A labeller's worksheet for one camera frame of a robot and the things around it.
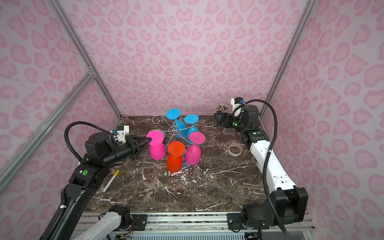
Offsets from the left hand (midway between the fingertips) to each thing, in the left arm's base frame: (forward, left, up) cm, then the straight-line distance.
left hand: (151, 137), depth 62 cm
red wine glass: (-4, -10, -5) cm, 12 cm away
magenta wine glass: (+1, 0, -11) cm, 11 cm away
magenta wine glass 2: (0, -17, -14) cm, 22 cm away
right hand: (+16, -31, -4) cm, 36 cm away
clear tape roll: (+11, -43, -37) cm, 58 cm away
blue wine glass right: (+14, -16, -5) cm, 22 cm away
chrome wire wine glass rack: (+8, -7, -5) cm, 12 cm away
